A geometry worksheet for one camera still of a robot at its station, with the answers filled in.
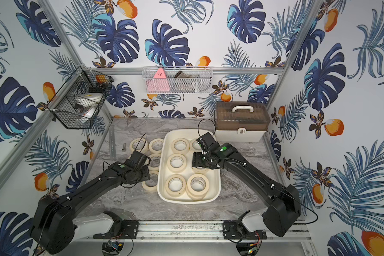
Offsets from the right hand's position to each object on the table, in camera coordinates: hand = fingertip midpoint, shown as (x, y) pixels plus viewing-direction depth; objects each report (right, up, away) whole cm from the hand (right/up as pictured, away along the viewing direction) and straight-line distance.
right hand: (198, 161), depth 79 cm
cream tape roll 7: (-1, -17, +1) cm, 17 cm away
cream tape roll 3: (-11, +6, +24) cm, 27 cm away
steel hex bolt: (-47, +4, +23) cm, 53 cm away
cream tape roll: (-38, +7, +24) cm, 45 cm away
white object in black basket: (-57, +29, +2) cm, 64 cm away
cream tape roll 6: (-12, -17, +3) cm, 21 cm away
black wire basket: (-64, +26, -4) cm, 70 cm away
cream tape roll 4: (-13, -4, +17) cm, 22 cm away
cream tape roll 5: (+1, -7, +12) cm, 14 cm away
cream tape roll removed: (-27, +6, +26) cm, 39 cm away
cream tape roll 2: (-26, -15, +8) cm, 31 cm away
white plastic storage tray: (-11, -13, +9) cm, 19 cm away
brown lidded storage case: (+26, +21, +13) cm, 36 cm away
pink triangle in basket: (-22, +42, +11) cm, 49 cm away
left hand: (-28, -7, +5) cm, 29 cm away
